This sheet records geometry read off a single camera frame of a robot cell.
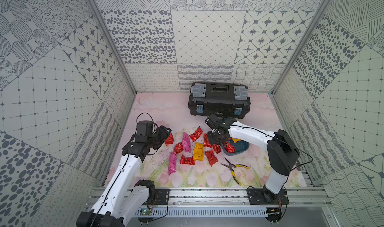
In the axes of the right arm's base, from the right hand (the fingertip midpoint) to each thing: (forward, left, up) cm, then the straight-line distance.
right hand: (214, 141), depth 88 cm
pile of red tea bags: (-2, -9, -2) cm, 9 cm away
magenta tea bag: (-13, +24, -1) cm, 27 cm away
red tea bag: (-11, +17, -2) cm, 20 cm away
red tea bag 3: (-4, +21, -2) cm, 22 cm away
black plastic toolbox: (+23, -11, +13) cm, 28 cm away
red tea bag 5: (+1, +27, -1) cm, 27 cm away
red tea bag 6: (-4, -2, -1) cm, 4 cm away
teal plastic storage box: (-1, -17, -5) cm, 18 cm away
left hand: (-1, +25, +13) cm, 29 cm away
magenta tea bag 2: (-1, +17, -1) cm, 17 cm away
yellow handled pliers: (-13, -10, -6) cm, 17 cm away
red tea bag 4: (+6, +11, -4) cm, 13 cm away
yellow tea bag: (-6, +9, -3) cm, 11 cm away
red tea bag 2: (-9, +2, -2) cm, 10 cm away
